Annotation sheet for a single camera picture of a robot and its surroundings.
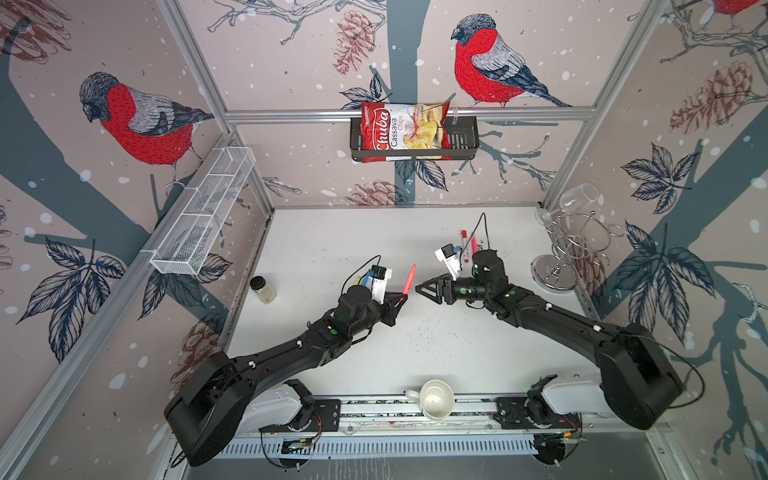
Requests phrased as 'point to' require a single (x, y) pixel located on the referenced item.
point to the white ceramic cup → (436, 399)
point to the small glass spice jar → (264, 291)
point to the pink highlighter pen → (408, 281)
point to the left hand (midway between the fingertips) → (406, 298)
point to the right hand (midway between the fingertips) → (417, 293)
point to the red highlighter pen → (474, 246)
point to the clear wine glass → (575, 198)
